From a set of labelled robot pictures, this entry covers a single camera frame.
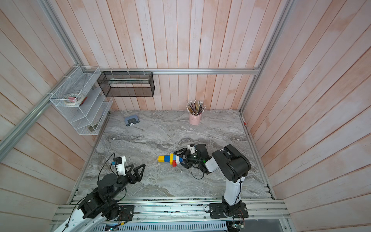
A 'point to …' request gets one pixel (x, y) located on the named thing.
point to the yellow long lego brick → (171, 158)
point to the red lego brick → (174, 163)
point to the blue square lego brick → (167, 158)
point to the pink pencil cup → (194, 120)
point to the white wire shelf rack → (88, 116)
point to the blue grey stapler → (134, 119)
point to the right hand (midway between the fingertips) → (176, 157)
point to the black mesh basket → (127, 83)
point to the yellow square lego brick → (161, 158)
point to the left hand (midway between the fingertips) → (139, 167)
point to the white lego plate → (177, 160)
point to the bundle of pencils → (195, 108)
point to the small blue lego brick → (180, 159)
